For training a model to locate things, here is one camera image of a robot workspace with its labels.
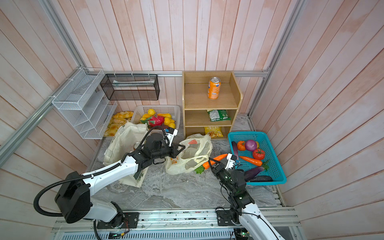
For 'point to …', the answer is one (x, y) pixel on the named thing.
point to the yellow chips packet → (213, 131)
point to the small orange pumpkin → (241, 145)
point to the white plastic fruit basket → (139, 111)
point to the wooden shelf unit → (211, 100)
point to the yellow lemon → (151, 111)
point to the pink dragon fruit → (156, 121)
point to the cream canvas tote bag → (122, 137)
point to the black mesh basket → (131, 87)
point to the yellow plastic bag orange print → (198, 149)
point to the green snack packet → (219, 115)
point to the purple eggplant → (251, 173)
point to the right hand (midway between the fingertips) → (208, 159)
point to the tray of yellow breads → (118, 120)
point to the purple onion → (251, 145)
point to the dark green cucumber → (261, 178)
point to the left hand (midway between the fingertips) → (185, 150)
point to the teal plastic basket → (275, 170)
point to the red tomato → (258, 154)
